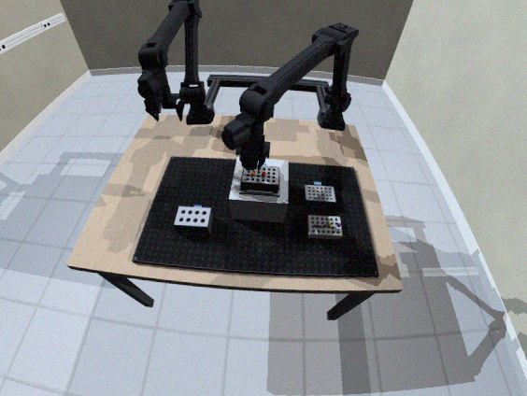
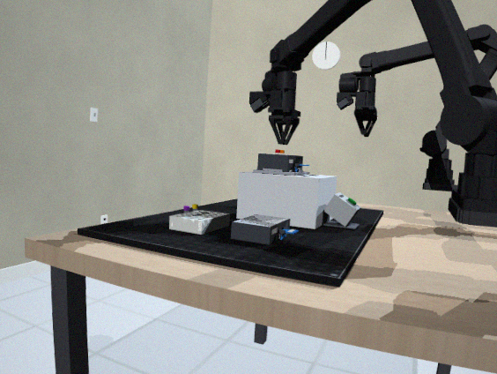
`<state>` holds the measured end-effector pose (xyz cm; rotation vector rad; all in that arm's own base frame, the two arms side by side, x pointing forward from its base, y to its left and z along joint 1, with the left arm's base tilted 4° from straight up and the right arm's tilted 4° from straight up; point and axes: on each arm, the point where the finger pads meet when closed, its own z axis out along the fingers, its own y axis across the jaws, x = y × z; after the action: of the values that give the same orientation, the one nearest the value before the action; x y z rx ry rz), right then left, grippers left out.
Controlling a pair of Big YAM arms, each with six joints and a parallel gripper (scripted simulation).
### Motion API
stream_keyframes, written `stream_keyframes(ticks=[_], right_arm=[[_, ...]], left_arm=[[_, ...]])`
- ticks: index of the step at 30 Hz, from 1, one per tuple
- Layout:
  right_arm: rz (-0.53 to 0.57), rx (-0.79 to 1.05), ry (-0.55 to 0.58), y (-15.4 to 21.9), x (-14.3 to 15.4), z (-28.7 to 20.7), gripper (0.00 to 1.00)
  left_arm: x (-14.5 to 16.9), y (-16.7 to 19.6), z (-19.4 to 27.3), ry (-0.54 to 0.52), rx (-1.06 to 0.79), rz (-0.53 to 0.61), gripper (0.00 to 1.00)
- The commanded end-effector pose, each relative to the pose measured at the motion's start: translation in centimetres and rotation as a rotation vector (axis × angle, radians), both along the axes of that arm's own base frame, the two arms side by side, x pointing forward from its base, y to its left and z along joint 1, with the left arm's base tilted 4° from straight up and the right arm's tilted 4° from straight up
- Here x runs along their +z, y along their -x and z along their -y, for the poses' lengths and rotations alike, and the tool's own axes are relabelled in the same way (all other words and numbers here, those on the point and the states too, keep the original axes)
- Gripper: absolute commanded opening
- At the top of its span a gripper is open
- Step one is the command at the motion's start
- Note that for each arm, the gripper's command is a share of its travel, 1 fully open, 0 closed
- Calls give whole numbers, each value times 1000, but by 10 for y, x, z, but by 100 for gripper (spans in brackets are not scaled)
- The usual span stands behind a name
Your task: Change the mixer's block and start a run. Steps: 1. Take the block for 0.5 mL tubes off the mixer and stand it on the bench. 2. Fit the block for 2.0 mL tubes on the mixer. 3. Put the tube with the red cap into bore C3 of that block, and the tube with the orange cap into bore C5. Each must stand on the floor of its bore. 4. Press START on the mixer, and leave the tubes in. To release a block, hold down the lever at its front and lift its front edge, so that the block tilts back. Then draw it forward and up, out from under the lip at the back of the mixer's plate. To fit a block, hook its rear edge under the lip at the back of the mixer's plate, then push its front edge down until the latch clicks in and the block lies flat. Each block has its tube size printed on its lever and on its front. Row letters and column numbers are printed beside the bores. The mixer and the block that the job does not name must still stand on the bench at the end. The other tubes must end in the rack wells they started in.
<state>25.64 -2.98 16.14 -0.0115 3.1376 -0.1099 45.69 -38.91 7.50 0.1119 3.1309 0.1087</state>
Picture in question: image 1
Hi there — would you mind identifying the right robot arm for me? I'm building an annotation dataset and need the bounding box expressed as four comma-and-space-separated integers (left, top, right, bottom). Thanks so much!
137, 0, 213, 121

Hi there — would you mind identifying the white tube rack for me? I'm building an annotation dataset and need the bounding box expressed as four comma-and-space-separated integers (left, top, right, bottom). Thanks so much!
306, 215, 343, 239

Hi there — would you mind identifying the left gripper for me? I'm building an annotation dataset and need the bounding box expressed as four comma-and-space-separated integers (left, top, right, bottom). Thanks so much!
235, 135, 270, 171

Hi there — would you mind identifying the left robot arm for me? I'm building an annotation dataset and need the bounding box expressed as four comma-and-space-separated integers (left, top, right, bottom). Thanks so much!
221, 22, 359, 171

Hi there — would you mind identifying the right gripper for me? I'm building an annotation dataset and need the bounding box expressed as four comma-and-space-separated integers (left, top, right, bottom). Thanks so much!
145, 93, 186, 121

